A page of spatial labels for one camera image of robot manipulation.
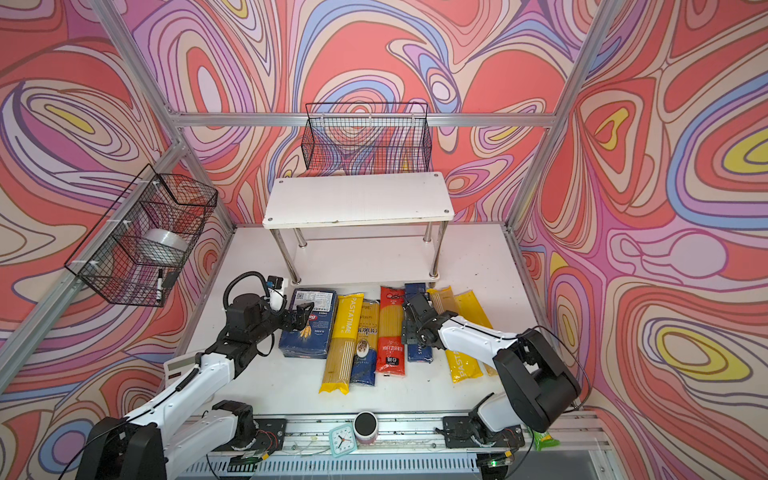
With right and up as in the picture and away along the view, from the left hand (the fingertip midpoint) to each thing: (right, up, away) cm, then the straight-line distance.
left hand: (302, 301), depth 84 cm
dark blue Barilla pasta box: (+4, -11, -1) cm, 12 cm away
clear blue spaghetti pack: (+19, -14, +1) cm, 23 cm away
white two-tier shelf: (+16, +20, -10) cm, 28 cm away
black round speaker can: (+19, -28, -14) cm, 37 cm away
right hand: (+35, -13, +5) cm, 37 cm away
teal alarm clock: (+14, -31, -14) cm, 37 cm away
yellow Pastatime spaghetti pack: (+11, -17, -2) cm, 20 cm away
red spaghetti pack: (+26, -10, +4) cm, 28 cm away
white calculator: (-35, -19, -2) cm, 40 cm away
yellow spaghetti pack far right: (+50, -3, +10) cm, 51 cm away
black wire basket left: (-39, +14, -10) cm, 43 cm away
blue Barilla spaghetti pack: (+33, -14, 0) cm, 36 cm away
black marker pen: (-31, +6, -13) cm, 34 cm away
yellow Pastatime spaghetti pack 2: (+46, -18, -2) cm, 49 cm away
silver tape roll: (-31, +18, -11) cm, 37 cm away
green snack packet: (+63, -32, -13) cm, 72 cm away
